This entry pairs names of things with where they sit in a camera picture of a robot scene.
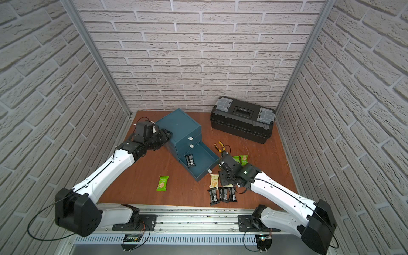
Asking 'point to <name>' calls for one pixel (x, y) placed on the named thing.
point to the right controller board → (263, 241)
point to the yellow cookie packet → (214, 181)
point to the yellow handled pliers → (217, 148)
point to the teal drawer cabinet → (186, 131)
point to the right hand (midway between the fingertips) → (225, 176)
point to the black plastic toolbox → (242, 120)
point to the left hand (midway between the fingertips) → (172, 133)
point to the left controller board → (130, 238)
